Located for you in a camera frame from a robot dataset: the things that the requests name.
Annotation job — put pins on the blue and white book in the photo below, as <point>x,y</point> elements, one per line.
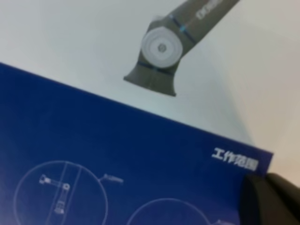
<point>144,112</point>

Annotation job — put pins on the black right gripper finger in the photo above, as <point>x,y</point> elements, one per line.
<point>269,200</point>

